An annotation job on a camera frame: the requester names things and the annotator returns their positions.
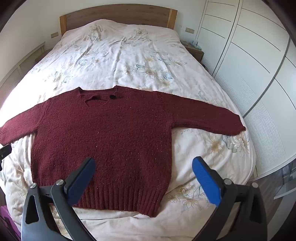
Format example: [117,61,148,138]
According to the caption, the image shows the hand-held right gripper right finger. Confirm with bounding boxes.
[192,156,269,241]

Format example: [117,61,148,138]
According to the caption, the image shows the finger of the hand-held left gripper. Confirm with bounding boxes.
[0,145,12,160]

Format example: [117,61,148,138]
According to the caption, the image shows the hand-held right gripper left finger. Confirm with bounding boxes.
[21,158,96,241]

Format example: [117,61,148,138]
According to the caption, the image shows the dark red knitted sweater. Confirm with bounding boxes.
[0,86,246,218]

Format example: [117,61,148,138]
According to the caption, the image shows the purple plastic container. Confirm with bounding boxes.
[0,205,21,241]

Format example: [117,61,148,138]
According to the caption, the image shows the grey metal stand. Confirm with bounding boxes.
[274,162,296,200]

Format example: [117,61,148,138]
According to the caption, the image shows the white panelled radiator cover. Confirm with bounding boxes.
[0,42,45,98]

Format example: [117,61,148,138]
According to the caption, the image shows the wooden nightstand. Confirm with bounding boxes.
[184,43,205,62]

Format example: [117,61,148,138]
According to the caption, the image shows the white floral bed duvet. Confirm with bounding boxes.
[0,20,257,241]

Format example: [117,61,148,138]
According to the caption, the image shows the wooden bed headboard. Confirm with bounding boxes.
[60,4,178,37]

